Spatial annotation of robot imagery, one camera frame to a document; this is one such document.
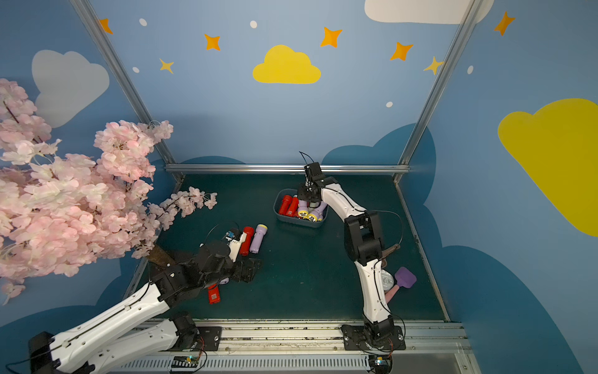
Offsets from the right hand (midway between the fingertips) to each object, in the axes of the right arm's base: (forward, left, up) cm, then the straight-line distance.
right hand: (304, 192), depth 102 cm
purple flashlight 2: (-10, -5, -3) cm, 12 cm away
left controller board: (-64, +34, -12) cm, 73 cm away
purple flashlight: (-10, 0, 0) cm, 10 cm away
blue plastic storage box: (-10, +4, -7) cm, 13 cm away
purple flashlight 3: (-17, +18, -8) cm, 26 cm away
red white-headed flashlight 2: (-44, +30, -7) cm, 54 cm away
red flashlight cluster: (-3, +9, -8) cm, 13 cm away
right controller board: (-60, -28, -14) cm, 68 cm away
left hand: (-35, +16, +7) cm, 39 cm away
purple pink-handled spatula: (-33, -40, -10) cm, 53 cm away
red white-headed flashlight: (-3, +5, -8) cm, 10 cm away
